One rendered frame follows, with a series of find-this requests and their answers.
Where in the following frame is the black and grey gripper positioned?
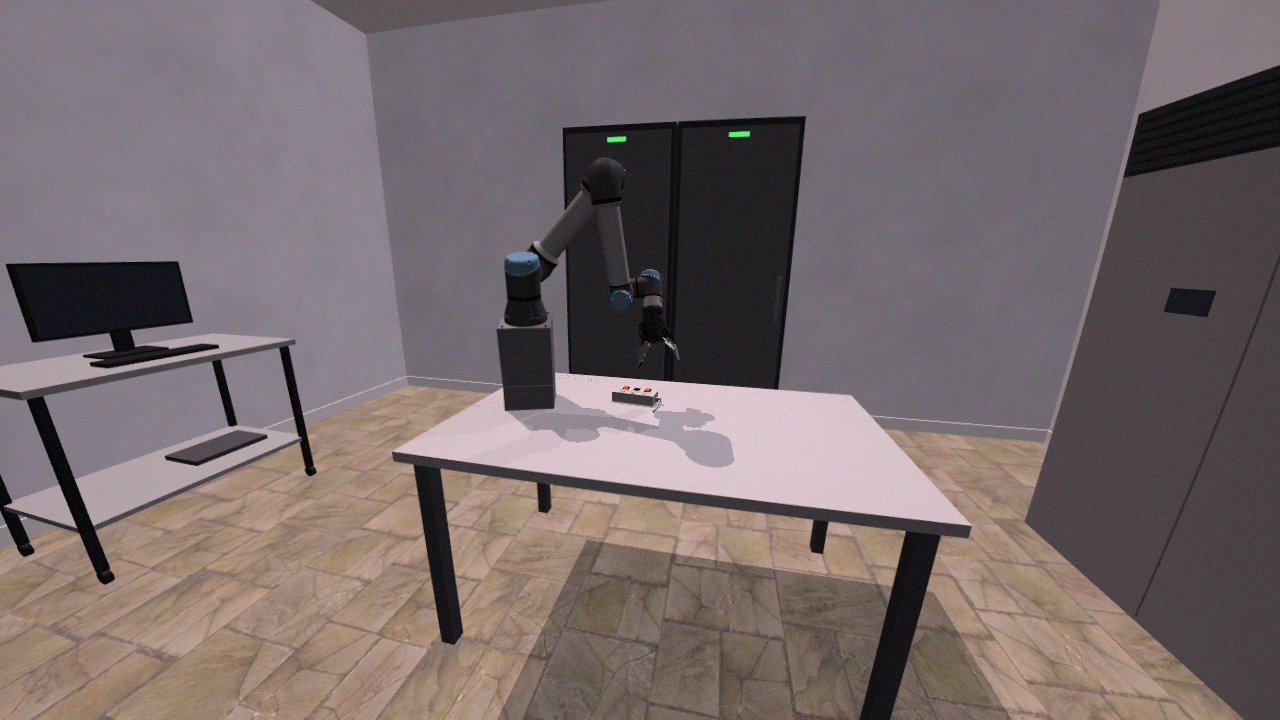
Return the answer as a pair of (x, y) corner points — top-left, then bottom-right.
(637, 306), (678, 368)

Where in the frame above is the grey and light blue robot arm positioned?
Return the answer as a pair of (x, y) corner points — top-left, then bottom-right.
(504, 158), (663, 327)

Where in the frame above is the grey power strip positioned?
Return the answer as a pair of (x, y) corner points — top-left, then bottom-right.
(612, 386), (660, 413)

